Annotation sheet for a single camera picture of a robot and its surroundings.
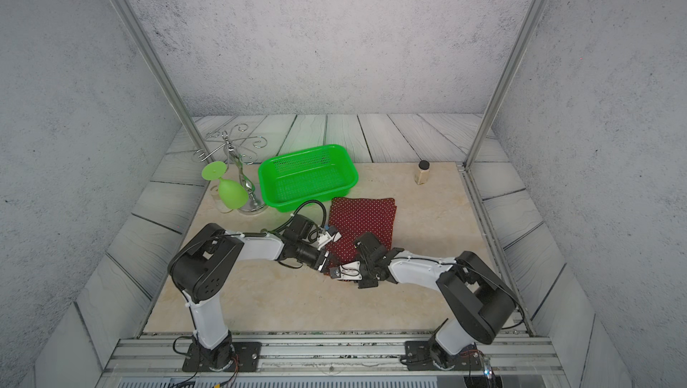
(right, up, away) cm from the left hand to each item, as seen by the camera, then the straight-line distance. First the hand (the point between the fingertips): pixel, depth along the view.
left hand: (342, 271), depth 85 cm
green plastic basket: (-13, +33, +34) cm, 49 cm away
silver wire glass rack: (-34, +39, +4) cm, 52 cm away
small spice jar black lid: (+32, +32, +24) cm, 51 cm away
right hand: (+5, 0, +4) cm, 6 cm away
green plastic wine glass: (-36, +24, +3) cm, 44 cm away
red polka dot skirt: (+4, +15, +17) cm, 23 cm away
